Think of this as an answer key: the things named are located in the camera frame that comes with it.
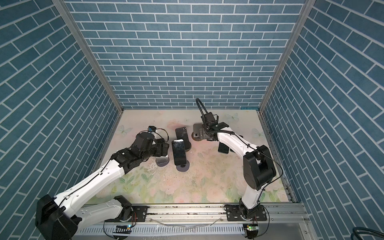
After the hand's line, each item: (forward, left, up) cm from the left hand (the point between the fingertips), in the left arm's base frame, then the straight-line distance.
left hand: (163, 144), depth 80 cm
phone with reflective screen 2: (+7, -36, -17) cm, 41 cm away
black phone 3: (+5, -42, -16) cm, 45 cm away
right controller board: (-37, -46, -21) cm, 63 cm away
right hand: (+12, -26, -4) cm, 29 cm away
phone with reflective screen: (-4, +2, -12) cm, 13 cm away
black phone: (-1, -9, -6) cm, 11 cm away
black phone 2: (+12, -9, -7) cm, 16 cm away
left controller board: (-35, +17, -21) cm, 44 cm away
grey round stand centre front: (-6, -10, -16) cm, 20 cm away
